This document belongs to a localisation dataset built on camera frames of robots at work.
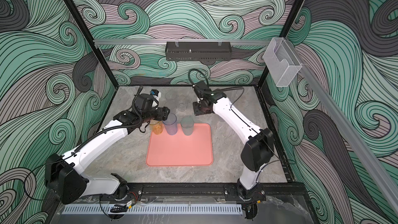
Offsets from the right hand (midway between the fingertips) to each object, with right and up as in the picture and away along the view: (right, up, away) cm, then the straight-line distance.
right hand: (198, 110), depth 82 cm
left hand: (-18, +2, -3) cm, 18 cm away
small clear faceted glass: (-11, 0, +23) cm, 26 cm away
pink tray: (-11, -23, +5) cm, 27 cm away
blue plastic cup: (-15, -8, +1) cm, 17 cm away
